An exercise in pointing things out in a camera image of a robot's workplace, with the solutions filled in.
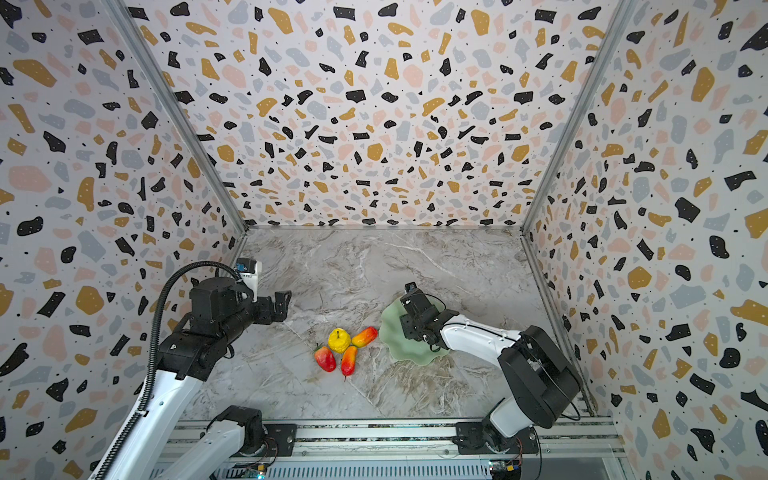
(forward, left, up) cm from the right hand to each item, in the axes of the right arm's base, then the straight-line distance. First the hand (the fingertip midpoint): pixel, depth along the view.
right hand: (409, 313), depth 90 cm
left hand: (-5, +34, +21) cm, 40 cm away
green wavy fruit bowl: (-7, +3, -5) cm, 10 cm away
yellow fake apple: (-9, +20, -1) cm, 22 cm away
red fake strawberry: (-13, +24, -2) cm, 27 cm away
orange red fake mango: (-6, +13, -4) cm, 15 cm away
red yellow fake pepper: (-14, +17, -2) cm, 22 cm away
